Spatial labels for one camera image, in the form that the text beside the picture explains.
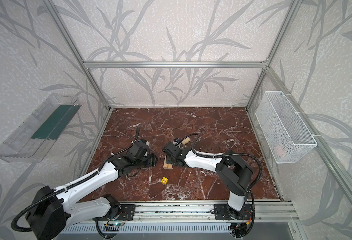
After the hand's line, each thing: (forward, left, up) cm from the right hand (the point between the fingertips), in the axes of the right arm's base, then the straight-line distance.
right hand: (169, 153), depth 89 cm
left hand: (-4, +7, +5) cm, 9 cm away
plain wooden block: (-7, +1, -3) cm, 8 cm away
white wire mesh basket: (-9, -52, +30) cm, 61 cm away
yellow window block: (-15, +2, -3) cm, 15 cm away
